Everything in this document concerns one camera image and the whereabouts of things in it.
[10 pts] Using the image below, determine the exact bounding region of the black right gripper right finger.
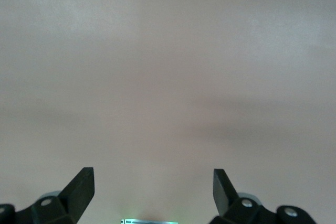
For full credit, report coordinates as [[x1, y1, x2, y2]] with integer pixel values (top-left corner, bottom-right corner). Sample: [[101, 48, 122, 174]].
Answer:
[[208, 168, 317, 224]]

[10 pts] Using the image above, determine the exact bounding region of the brown table cover sheet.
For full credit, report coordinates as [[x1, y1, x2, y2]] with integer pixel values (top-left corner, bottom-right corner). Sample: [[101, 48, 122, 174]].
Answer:
[[0, 0, 336, 224]]

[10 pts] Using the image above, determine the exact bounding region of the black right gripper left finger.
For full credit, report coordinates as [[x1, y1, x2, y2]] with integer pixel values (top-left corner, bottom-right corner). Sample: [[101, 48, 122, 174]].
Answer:
[[0, 167, 95, 224]]

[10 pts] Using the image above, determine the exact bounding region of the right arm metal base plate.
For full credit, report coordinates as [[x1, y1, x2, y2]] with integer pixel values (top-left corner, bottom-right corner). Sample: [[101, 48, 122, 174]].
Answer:
[[120, 218, 179, 224]]

